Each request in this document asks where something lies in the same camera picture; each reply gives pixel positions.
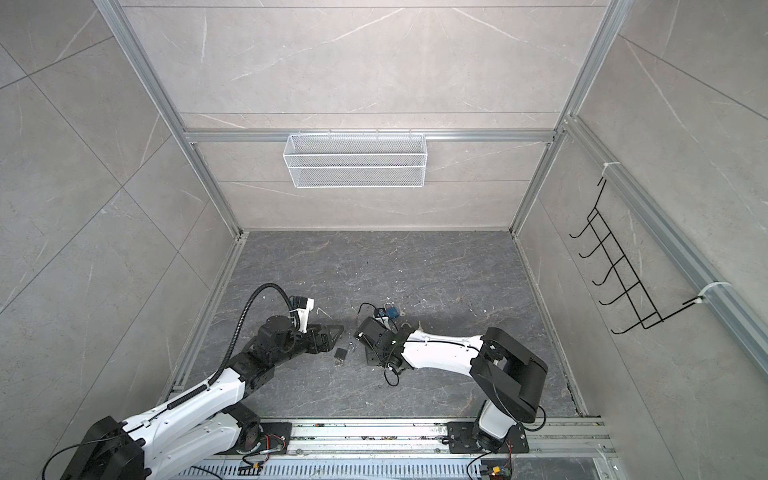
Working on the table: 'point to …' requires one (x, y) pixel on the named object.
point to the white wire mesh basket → (356, 161)
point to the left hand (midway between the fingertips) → (333, 321)
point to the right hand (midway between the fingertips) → (376, 348)
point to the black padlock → (340, 355)
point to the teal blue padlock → (393, 312)
